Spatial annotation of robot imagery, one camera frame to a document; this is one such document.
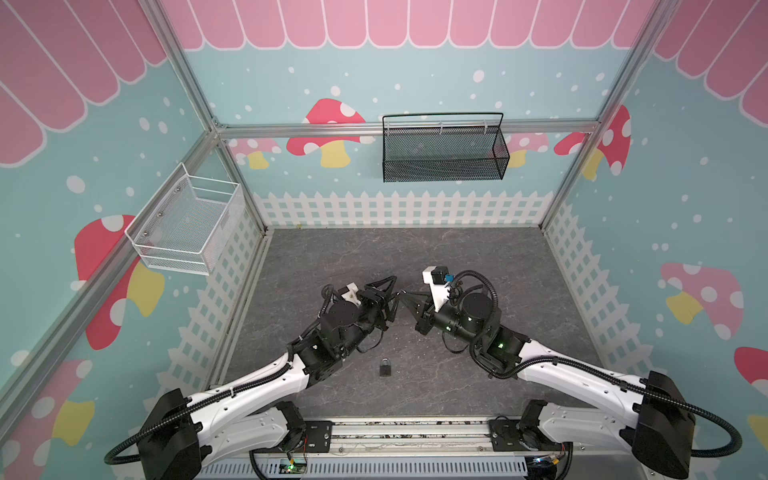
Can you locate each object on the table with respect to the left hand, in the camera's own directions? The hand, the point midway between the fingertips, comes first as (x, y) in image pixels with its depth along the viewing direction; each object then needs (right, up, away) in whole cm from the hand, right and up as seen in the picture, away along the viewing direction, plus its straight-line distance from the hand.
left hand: (403, 288), depth 70 cm
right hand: (-1, -2, -1) cm, 2 cm away
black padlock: (-5, -24, +15) cm, 29 cm away
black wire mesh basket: (+11, +43, +26) cm, 51 cm away
